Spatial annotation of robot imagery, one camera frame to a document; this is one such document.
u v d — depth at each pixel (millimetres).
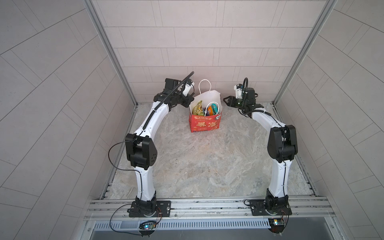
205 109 963
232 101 846
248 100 760
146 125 520
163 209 708
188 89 754
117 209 707
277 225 681
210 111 958
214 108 939
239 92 866
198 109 889
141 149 496
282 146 531
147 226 645
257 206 710
